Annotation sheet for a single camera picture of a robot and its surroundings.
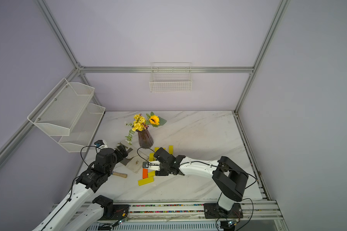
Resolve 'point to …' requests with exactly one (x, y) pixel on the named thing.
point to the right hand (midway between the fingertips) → (159, 164)
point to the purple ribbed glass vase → (145, 139)
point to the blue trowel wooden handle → (122, 175)
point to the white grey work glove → (138, 157)
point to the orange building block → (145, 173)
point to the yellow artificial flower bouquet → (140, 123)
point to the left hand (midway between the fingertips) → (118, 152)
